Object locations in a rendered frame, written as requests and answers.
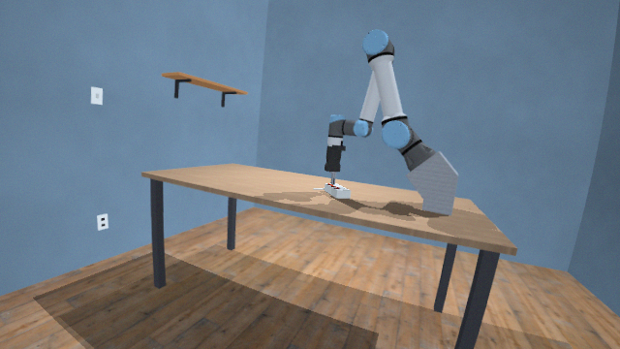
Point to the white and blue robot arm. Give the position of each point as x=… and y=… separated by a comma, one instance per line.
x=395, y=134

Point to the light grey power strip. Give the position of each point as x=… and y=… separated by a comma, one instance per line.
x=337, y=191

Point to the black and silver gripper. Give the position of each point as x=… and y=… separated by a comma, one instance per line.
x=333, y=156

